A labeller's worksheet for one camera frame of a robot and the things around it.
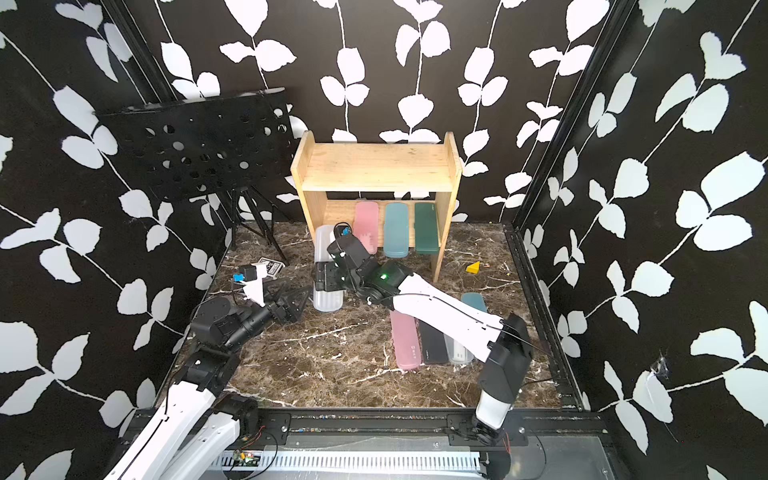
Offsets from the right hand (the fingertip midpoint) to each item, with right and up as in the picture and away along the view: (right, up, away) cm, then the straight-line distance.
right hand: (319, 268), depth 73 cm
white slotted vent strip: (+9, -46, -3) cm, 47 cm away
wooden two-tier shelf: (+19, +26, +42) cm, 53 cm away
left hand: (-4, -3, -3) cm, 6 cm away
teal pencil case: (+19, +11, +18) cm, 28 cm away
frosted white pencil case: (+37, -26, +13) cm, 47 cm away
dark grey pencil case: (+30, -24, +15) cm, 41 cm away
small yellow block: (+48, -2, +33) cm, 58 cm away
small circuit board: (-18, -46, -2) cm, 49 cm away
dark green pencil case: (+28, +11, +16) cm, 34 cm away
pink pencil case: (+22, -23, +15) cm, 35 cm away
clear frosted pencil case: (+3, -8, +2) cm, 9 cm away
